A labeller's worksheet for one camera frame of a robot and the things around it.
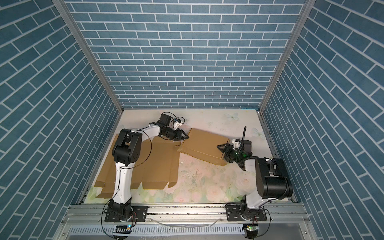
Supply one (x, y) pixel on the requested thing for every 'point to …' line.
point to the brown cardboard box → (204, 145)
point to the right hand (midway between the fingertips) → (218, 148)
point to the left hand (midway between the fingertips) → (185, 137)
